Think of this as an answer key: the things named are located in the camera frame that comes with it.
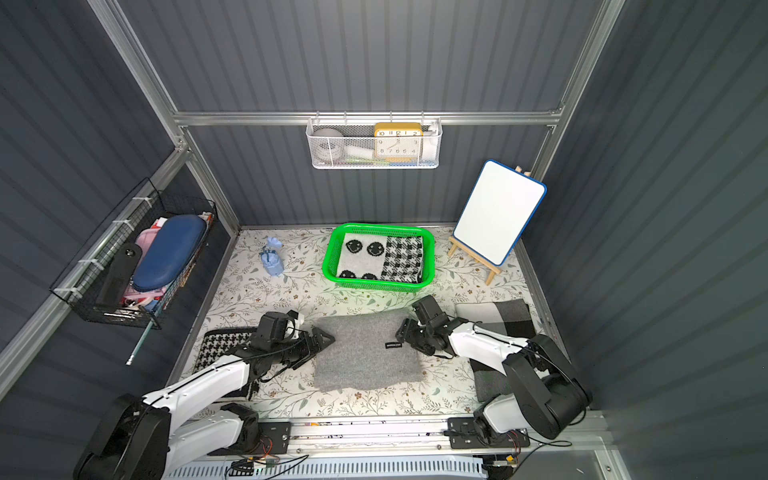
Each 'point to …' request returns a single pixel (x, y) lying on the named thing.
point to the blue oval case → (169, 251)
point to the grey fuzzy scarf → (365, 353)
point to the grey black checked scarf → (511, 317)
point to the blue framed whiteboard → (500, 212)
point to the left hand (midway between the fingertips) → (325, 347)
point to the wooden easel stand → (471, 255)
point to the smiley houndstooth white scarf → (381, 257)
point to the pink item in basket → (133, 293)
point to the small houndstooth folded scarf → (220, 344)
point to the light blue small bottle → (271, 257)
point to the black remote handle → (118, 273)
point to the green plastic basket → (334, 247)
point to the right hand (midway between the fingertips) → (408, 335)
